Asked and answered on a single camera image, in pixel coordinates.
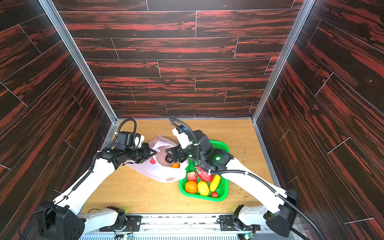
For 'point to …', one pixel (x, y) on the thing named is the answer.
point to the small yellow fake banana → (215, 182)
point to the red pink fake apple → (192, 176)
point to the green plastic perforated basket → (223, 189)
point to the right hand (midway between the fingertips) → (175, 144)
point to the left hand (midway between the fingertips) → (158, 152)
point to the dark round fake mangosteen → (168, 159)
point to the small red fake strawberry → (214, 194)
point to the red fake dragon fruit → (203, 175)
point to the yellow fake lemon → (203, 188)
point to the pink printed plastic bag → (156, 165)
